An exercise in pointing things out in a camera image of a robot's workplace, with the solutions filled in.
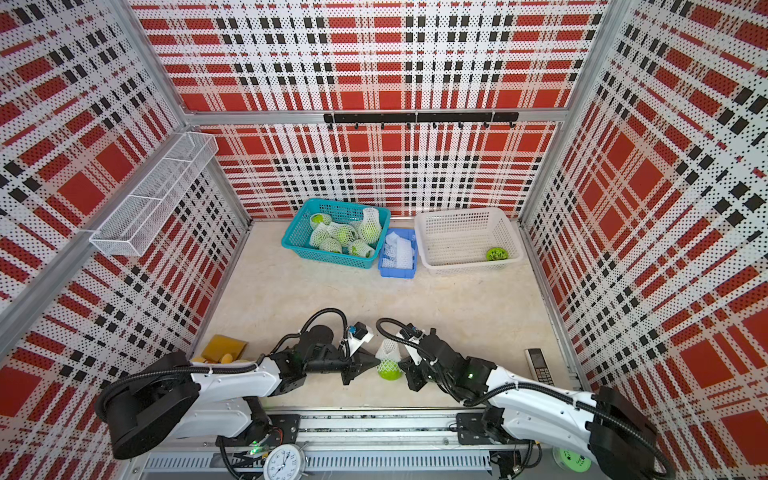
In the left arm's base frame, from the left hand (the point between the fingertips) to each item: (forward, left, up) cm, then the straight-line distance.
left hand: (381, 360), depth 79 cm
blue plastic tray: (+32, -5, -5) cm, 33 cm away
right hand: (-1, -7, -1) cm, 7 cm away
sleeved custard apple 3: (+37, +8, +2) cm, 38 cm away
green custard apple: (+42, +5, +5) cm, 43 cm away
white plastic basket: (+48, -26, -7) cm, 55 cm away
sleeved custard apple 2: (+45, +16, +1) cm, 48 cm away
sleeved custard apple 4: (+40, +20, +1) cm, 45 cm away
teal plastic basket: (+48, +33, +2) cm, 58 cm away
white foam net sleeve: (-1, -3, +7) cm, 7 cm away
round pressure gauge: (-22, +21, -1) cm, 30 cm away
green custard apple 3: (+36, -38, 0) cm, 53 cm away
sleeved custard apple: (+54, +27, +1) cm, 60 cm away
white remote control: (0, -44, -4) cm, 44 cm away
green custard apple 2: (-2, -2, 0) cm, 3 cm away
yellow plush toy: (+5, +47, -4) cm, 48 cm away
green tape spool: (-22, -44, -2) cm, 49 cm away
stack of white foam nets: (+40, -4, -4) cm, 40 cm away
